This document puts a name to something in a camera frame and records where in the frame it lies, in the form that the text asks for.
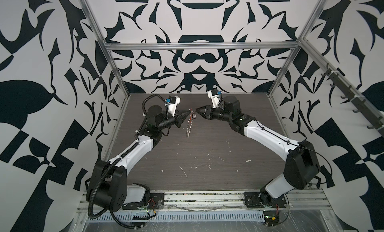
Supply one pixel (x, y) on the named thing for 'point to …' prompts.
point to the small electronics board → (271, 219)
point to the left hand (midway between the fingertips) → (191, 107)
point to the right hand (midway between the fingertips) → (197, 109)
